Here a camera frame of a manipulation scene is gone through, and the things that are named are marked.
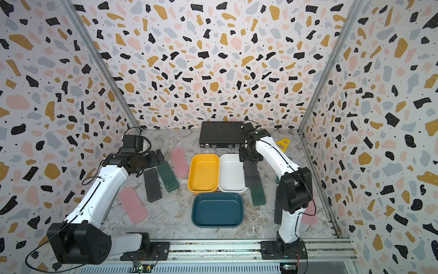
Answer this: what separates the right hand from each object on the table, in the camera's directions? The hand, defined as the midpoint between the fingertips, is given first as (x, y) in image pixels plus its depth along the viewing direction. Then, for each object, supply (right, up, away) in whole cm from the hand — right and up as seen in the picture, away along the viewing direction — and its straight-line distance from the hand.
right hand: (247, 158), depth 90 cm
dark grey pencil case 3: (+14, -27, -6) cm, 31 cm away
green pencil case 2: (+5, -19, +1) cm, 20 cm away
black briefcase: (-15, +13, +31) cm, 37 cm away
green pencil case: (-45, -13, +8) cm, 47 cm away
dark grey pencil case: (-51, -18, +3) cm, 54 cm away
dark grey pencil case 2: (+2, -8, -2) cm, 9 cm away
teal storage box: (-15, -26, -3) cm, 31 cm away
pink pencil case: (-39, -5, +14) cm, 42 cm away
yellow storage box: (-25, -10, +10) cm, 29 cm away
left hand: (-45, 0, -8) cm, 45 cm away
